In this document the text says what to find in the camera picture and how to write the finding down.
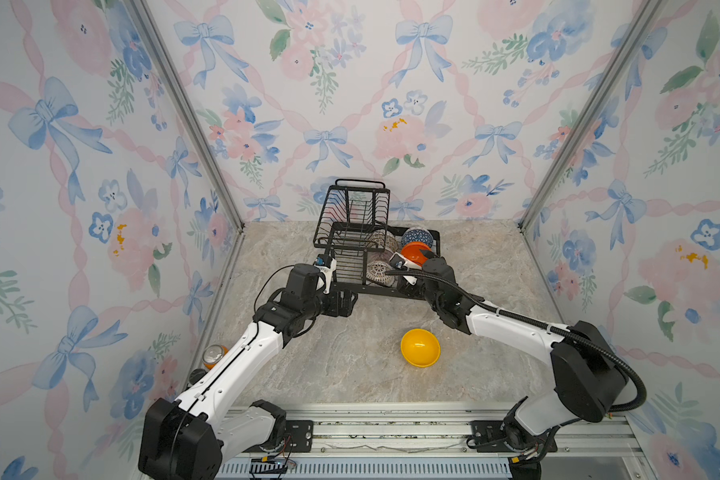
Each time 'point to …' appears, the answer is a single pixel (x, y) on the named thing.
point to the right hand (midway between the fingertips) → (414, 258)
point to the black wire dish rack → (367, 251)
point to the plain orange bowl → (412, 251)
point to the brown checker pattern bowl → (384, 239)
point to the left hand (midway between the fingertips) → (343, 291)
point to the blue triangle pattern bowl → (417, 234)
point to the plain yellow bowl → (420, 348)
